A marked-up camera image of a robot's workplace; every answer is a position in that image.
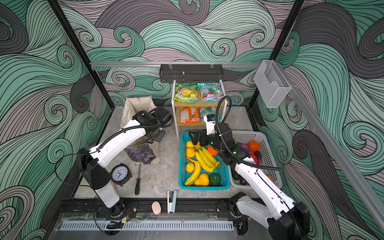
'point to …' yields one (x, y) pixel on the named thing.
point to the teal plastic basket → (223, 170)
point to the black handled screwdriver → (138, 180)
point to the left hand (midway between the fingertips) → (156, 134)
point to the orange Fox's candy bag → (190, 115)
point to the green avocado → (214, 179)
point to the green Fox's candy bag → (204, 111)
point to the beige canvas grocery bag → (143, 151)
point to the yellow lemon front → (190, 167)
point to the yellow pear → (202, 180)
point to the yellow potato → (197, 147)
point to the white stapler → (171, 201)
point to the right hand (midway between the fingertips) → (196, 132)
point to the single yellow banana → (195, 175)
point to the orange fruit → (212, 151)
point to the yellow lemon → (190, 152)
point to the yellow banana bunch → (206, 160)
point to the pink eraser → (156, 208)
